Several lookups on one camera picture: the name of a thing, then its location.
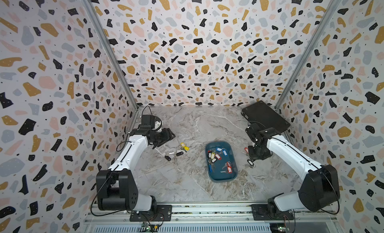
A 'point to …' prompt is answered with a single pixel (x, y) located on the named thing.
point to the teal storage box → (221, 162)
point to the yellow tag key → (184, 147)
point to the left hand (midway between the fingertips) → (172, 136)
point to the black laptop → (262, 114)
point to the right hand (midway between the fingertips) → (256, 157)
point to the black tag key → (250, 162)
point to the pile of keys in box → (216, 153)
